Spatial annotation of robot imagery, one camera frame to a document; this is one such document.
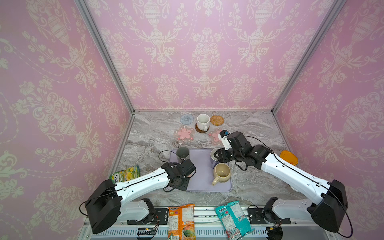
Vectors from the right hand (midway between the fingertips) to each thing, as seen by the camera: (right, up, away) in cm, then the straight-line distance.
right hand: (218, 153), depth 78 cm
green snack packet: (-52, -14, +7) cm, 54 cm away
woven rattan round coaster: (+5, +18, +38) cm, 43 cm away
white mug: (-6, +18, +29) cm, 35 cm away
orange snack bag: (-18, -31, -8) cm, 37 cm away
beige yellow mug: (+4, -13, +9) cm, 17 cm away
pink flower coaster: (-20, +8, +28) cm, 35 cm away
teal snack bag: (+7, -31, -7) cm, 32 cm away
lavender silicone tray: (-8, -18, +10) cm, 22 cm away
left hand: (-18, -18, +2) cm, 26 cm away
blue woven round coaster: (-19, +19, +38) cm, 47 cm away
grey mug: (-19, -1, +9) cm, 21 cm away
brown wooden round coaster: (-9, +11, +28) cm, 32 cm away
